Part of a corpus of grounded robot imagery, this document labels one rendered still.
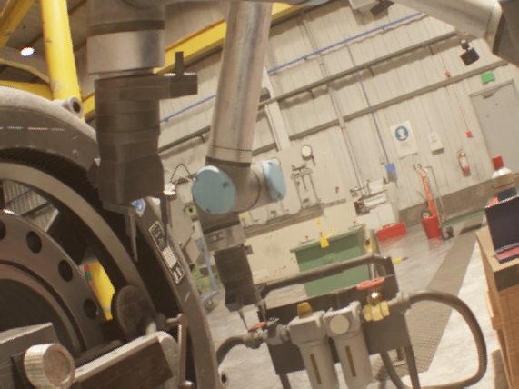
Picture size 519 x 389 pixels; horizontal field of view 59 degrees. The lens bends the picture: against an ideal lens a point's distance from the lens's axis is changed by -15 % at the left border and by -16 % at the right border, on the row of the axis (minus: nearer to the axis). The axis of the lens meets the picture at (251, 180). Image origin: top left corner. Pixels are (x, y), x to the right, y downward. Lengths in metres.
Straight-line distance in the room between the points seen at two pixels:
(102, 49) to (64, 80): 4.11
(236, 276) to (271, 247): 5.78
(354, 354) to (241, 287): 0.33
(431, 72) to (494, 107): 1.63
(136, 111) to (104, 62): 0.06
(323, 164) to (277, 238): 1.14
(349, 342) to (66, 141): 0.85
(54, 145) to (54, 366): 0.34
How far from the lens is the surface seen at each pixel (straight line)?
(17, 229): 0.78
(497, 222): 1.27
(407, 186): 11.28
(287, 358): 1.44
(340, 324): 1.27
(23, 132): 0.66
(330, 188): 7.11
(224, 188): 1.00
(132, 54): 0.54
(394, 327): 1.35
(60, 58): 4.75
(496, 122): 11.03
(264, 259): 7.08
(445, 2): 1.03
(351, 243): 3.83
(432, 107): 11.21
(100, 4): 0.56
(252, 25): 1.02
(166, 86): 0.51
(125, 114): 0.55
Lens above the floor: 0.69
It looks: 6 degrees up
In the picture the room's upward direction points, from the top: 16 degrees counter-clockwise
